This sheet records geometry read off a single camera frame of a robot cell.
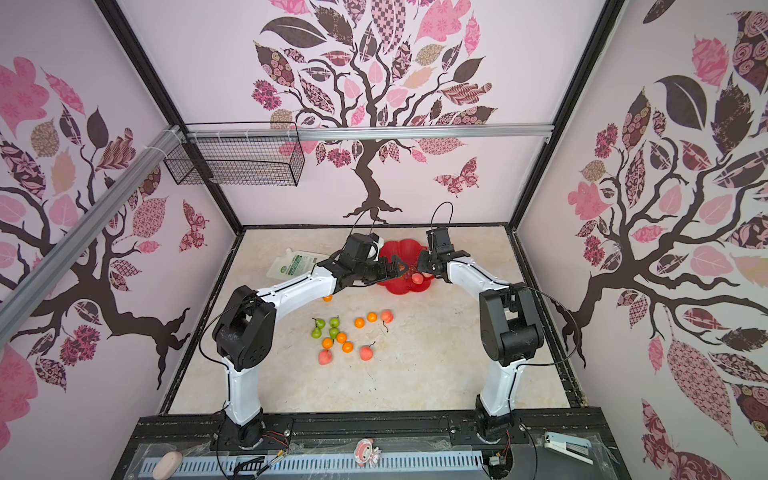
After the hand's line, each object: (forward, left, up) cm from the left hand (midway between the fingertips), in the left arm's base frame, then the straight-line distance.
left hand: (399, 273), depth 90 cm
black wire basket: (+33, +50, +20) cm, 63 cm away
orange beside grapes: (-9, +9, -11) cm, 17 cm away
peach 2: (-9, +4, -11) cm, 15 cm away
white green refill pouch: (+13, +38, -12) cm, 42 cm away
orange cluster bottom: (-19, +16, -12) cm, 27 cm away
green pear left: (-14, +26, -12) cm, 32 cm away
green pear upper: (-10, +20, -12) cm, 26 cm away
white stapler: (-44, -42, -10) cm, 62 cm away
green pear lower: (-14, +20, -12) cm, 28 cm away
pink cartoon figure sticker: (-45, +9, -10) cm, 47 cm away
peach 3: (-22, +22, -10) cm, 33 cm away
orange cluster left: (-17, +22, -12) cm, 30 cm away
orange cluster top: (-15, +18, -13) cm, 27 cm away
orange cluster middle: (-11, +13, -12) cm, 20 cm away
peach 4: (-21, +10, -11) cm, 26 cm away
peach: (+5, -7, -10) cm, 13 cm away
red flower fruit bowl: (+18, -4, -12) cm, 22 cm away
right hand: (+9, -10, -3) cm, 14 cm away
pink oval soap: (-47, +55, -10) cm, 73 cm away
